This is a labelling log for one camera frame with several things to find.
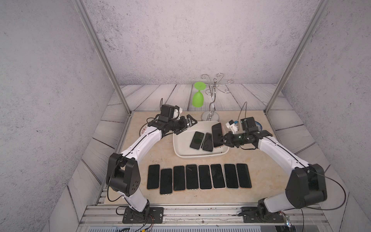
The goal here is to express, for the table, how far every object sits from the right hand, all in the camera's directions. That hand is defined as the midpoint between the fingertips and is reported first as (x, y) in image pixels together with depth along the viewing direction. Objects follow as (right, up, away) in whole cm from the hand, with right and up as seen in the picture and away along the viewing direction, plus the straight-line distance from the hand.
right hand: (219, 141), depth 81 cm
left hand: (-14, +9, +1) cm, 16 cm away
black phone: (+8, -23, +4) cm, 25 cm away
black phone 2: (+15, -20, +4) cm, 26 cm away
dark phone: (0, +4, +4) cm, 6 cm away
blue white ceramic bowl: (+34, +9, +26) cm, 43 cm away
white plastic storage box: (-22, -3, +21) cm, 30 cm away
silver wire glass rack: (+1, +16, +34) cm, 38 cm away
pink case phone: (-11, -2, +21) cm, 24 cm away
